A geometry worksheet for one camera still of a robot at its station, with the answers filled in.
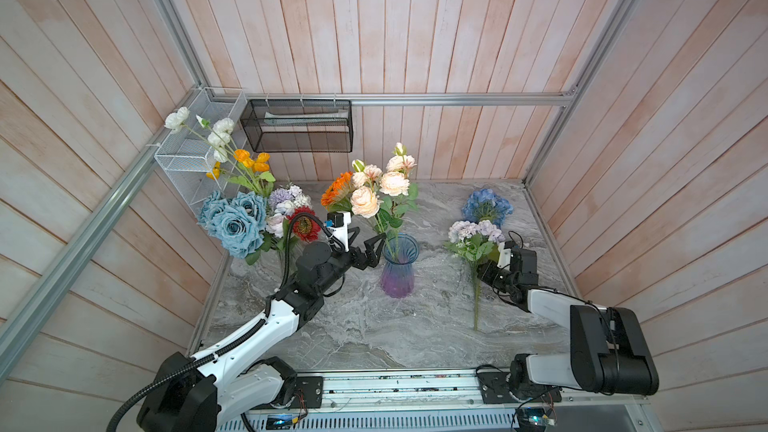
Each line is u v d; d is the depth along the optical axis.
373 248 0.66
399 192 0.68
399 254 0.80
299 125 0.99
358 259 0.67
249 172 0.73
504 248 0.86
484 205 1.04
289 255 0.69
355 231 0.77
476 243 0.88
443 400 0.73
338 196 0.65
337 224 0.65
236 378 0.45
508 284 0.72
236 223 0.59
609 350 0.43
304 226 0.72
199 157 0.67
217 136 0.66
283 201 0.75
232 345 0.45
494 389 0.73
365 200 0.66
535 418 0.71
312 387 0.75
